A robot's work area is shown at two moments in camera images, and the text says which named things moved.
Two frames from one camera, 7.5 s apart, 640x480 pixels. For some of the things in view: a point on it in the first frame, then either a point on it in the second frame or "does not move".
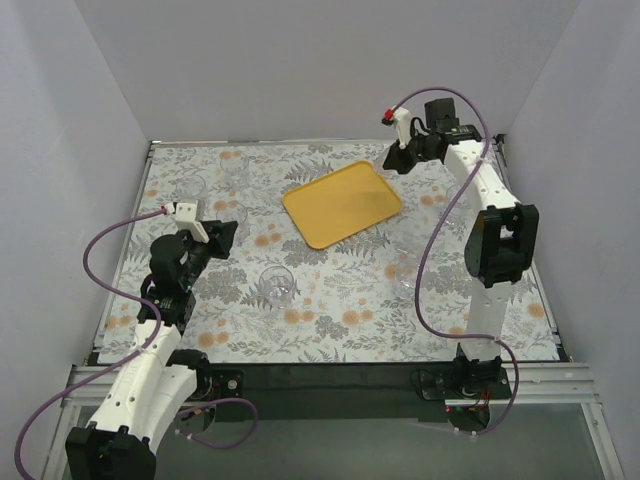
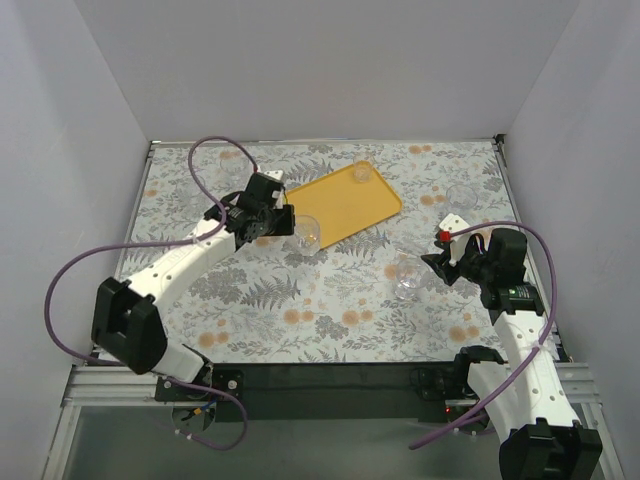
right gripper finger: x=407 y=164 → x=439 y=262
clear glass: x=461 y=212 does not move
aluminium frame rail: x=536 y=383 does not move
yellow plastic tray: x=343 y=203 does not move
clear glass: x=234 y=163 does not move
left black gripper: x=216 y=238 → x=285 y=220
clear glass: x=277 y=284 → x=307 y=235
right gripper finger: x=395 y=156 → x=442 y=265
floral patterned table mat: x=396 y=290 does not move
